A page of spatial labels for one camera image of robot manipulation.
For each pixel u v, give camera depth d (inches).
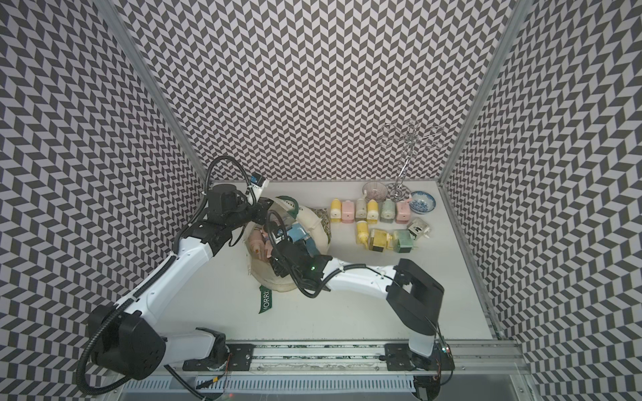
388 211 38.8
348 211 39.1
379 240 37.0
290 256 23.2
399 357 29.0
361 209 39.0
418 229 38.4
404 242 36.5
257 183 26.4
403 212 38.9
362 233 36.1
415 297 17.5
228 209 23.9
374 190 44.0
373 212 38.8
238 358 28.7
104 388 15.8
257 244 35.0
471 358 29.6
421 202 42.6
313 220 35.0
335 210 39.0
